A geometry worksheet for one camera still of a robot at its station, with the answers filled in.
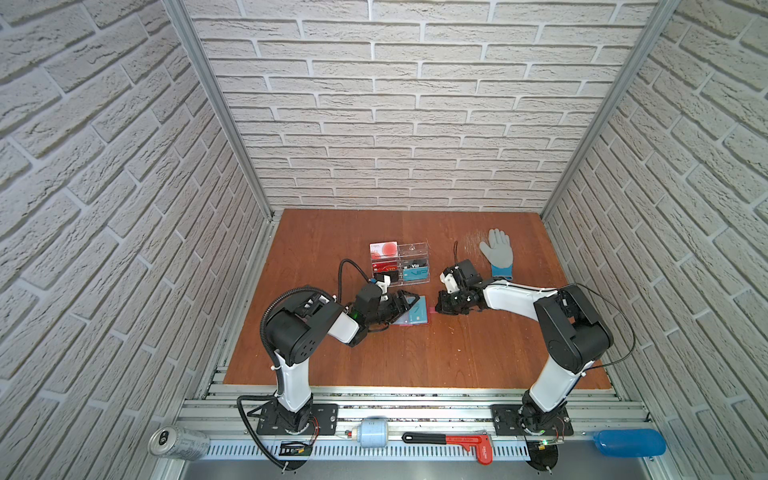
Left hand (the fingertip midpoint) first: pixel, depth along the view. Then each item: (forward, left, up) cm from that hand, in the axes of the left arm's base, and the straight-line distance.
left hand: (417, 300), depth 90 cm
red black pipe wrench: (-37, -12, -3) cm, 39 cm away
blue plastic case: (-38, -48, -2) cm, 62 cm away
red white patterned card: (+17, +10, +3) cm, 20 cm away
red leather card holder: (-4, +4, -5) cm, 8 cm away
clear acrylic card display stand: (+18, +1, +2) cm, 18 cm away
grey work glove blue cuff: (+21, -33, -4) cm, 39 cm away
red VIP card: (+13, +10, 0) cm, 16 cm away
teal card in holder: (-2, -1, -5) cm, 5 cm away
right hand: (0, -6, -5) cm, 8 cm away
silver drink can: (-35, +55, +8) cm, 65 cm away
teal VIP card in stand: (+11, -1, -2) cm, 12 cm away
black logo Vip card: (+13, 0, +1) cm, 14 cm away
